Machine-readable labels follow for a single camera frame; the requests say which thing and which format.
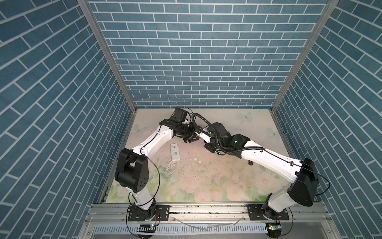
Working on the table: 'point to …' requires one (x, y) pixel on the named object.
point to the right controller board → (274, 229)
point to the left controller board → (147, 228)
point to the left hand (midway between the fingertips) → (203, 134)
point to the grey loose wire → (209, 225)
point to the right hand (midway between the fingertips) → (204, 136)
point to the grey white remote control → (205, 137)
